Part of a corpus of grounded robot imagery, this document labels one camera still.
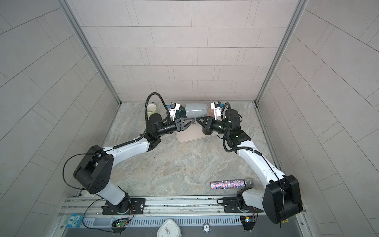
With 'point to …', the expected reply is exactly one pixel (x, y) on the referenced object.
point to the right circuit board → (248, 222)
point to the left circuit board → (119, 225)
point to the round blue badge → (206, 228)
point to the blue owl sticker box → (74, 220)
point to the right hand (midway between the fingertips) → (198, 120)
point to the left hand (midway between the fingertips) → (195, 122)
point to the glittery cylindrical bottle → (230, 184)
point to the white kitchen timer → (169, 229)
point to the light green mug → (151, 109)
